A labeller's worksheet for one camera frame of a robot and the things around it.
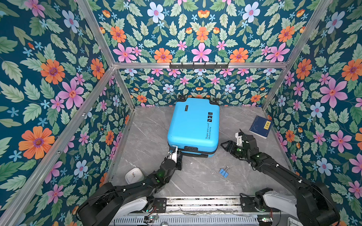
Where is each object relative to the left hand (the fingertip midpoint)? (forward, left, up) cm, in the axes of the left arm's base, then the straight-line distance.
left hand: (182, 151), depth 83 cm
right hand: (+2, -25, 0) cm, 25 cm away
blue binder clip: (-11, -25, -9) cm, 29 cm away
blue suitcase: (+11, -8, +9) cm, 16 cm away
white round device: (-10, +29, -9) cm, 32 cm away
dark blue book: (+21, -60, -9) cm, 64 cm away
